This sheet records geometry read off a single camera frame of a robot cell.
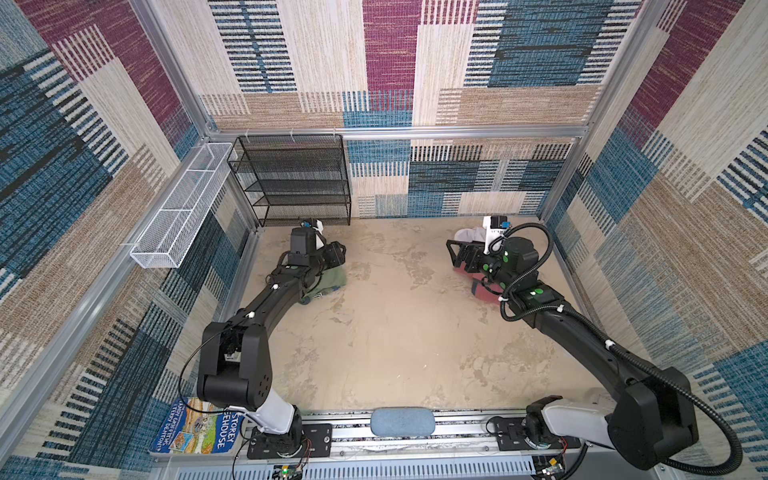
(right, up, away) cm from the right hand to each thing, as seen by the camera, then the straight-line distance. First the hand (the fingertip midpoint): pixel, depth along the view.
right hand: (459, 245), depth 80 cm
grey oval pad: (-15, -43, -7) cm, 46 cm away
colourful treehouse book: (-65, -44, -7) cm, 79 cm away
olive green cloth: (-39, -11, +20) cm, 45 cm away
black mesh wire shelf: (-52, +25, +29) cm, 64 cm away
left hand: (-33, +1, +10) cm, 35 cm away
